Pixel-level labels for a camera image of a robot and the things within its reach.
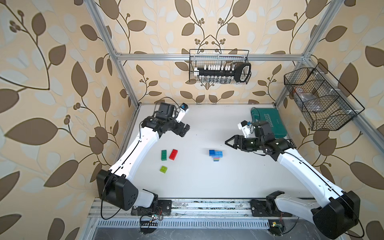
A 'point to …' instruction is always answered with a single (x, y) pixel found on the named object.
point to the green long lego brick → (164, 155)
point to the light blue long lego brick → (215, 154)
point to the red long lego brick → (173, 154)
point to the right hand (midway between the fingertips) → (230, 144)
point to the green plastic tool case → (272, 116)
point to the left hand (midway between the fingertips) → (183, 122)
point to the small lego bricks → (216, 159)
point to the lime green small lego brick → (163, 169)
